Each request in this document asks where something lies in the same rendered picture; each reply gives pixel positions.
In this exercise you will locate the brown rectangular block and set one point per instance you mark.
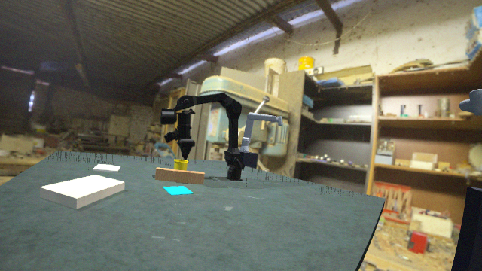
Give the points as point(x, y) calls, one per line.
point(181, 176)

